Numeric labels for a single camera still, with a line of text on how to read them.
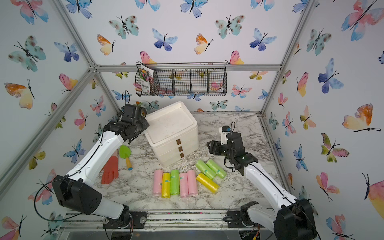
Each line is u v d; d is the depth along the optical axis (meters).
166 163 0.92
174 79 0.98
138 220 0.73
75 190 0.40
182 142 0.81
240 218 0.73
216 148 0.70
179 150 0.86
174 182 0.83
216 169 0.87
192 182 0.83
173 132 0.79
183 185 0.82
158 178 0.85
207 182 0.83
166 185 0.81
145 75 0.89
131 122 0.59
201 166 0.89
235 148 0.60
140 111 0.63
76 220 0.74
